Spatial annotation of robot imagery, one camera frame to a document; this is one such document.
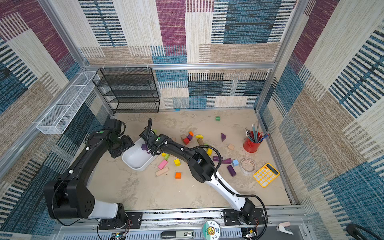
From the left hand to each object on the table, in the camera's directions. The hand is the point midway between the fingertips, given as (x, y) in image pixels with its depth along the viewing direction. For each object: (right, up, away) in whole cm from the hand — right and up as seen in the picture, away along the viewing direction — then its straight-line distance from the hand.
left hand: (128, 146), depth 85 cm
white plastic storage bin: (+1, -9, +9) cm, 13 cm away
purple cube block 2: (+5, -2, +12) cm, 13 cm away
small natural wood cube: (+29, +4, +17) cm, 34 cm away
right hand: (+14, +1, +14) cm, 20 cm away
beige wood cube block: (+61, -2, +14) cm, 62 cm away
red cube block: (+31, +2, +14) cm, 35 cm away
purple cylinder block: (+58, -14, +3) cm, 60 cm away
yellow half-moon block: (+40, +4, +18) cm, 44 cm away
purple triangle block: (+56, +4, +17) cm, 59 cm away
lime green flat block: (+20, -7, +9) cm, 23 cm away
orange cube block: (+27, -17, +2) cm, 32 cm away
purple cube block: (+34, +4, +17) cm, 38 cm away
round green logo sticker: (+44, -32, -21) cm, 58 cm away
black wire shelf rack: (-10, +37, +24) cm, 45 cm away
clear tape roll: (+69, -12, +7) cm, 71 cm away
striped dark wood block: (+41, +1, +17) cm, 44 cm away
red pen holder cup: (+72, +2, +7) cm, 72 cm away
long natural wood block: (+18, -15, +5) cm, 24 cm away
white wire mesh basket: (-27, +14, -15) cm, 34 cm away
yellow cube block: (+27, -10, +6) cm, 29 cm away
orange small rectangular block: (+35, +6, +20) cm, 40 cm away
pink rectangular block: (+18, -12, +7) cm, 22 cm away
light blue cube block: (+61, -10, +5) cm, 62 cm away
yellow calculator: (+78, -16, +2) cm, 80 cm away
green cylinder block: (+55, +17, +31) cm, 65 cm away
